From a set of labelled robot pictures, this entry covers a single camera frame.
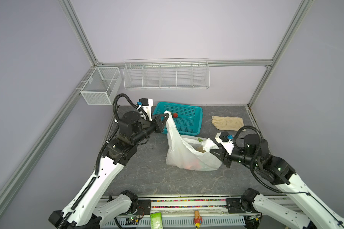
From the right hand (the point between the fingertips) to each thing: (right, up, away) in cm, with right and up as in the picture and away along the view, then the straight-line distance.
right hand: (211, 148), depth 64 cm
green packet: (-26, -36, +4) cm, 44 cm away
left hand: (-19, +14, -3) cm, 24 cm away
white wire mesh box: (-70, +39, +38) cm, 89 cm away
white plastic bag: (-9, -3, +5) cm, 11 cm away
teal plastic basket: (-6, +12, +47) cm, 49 cm away
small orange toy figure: (-6, -35, +4) cm, 36 cm away
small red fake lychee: (-17, +17, +48) cm, 54 cm away
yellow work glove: (+24, +10, +45) cm, 52 cm away
